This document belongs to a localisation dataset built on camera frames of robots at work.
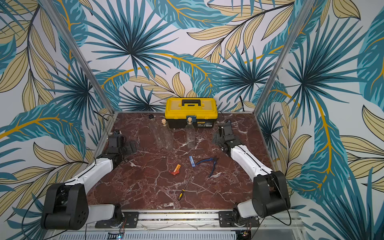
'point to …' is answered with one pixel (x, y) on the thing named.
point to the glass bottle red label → (190, 132)
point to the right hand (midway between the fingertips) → (225, 136)
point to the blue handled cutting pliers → (208, 159)
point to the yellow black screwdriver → (182, 191)
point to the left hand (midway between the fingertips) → (125, 146)
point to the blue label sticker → (192, 161)
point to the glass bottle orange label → (165, 138)
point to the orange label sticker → (177, 168)
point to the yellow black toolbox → (203, 111)
